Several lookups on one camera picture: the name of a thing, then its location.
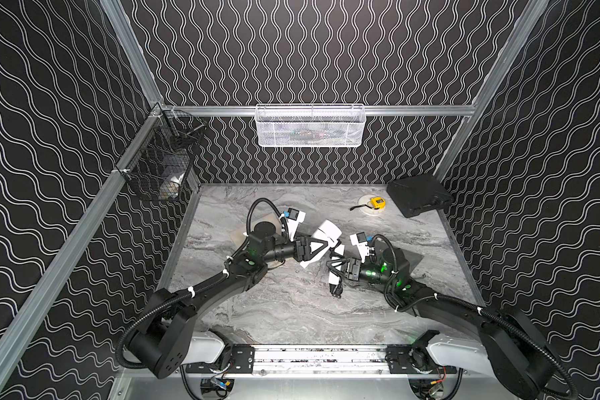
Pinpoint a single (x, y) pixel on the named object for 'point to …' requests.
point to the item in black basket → (170, 188)
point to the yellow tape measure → (377, 202)
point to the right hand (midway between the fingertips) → (328, 264)
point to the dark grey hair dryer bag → (412, 257)
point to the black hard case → (417, 195)
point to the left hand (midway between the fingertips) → (324, 240)
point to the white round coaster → (365, 200)
